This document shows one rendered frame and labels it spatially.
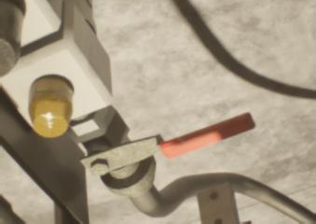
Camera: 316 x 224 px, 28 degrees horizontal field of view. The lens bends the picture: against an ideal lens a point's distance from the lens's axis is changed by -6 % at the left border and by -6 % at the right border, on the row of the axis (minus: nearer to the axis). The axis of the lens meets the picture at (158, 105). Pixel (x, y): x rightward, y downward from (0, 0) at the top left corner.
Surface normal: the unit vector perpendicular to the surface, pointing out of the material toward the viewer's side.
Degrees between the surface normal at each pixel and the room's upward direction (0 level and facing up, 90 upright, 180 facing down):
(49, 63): 0
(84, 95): 0
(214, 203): 90
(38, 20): 0
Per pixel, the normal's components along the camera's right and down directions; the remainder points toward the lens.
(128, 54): 0.11, 0.73
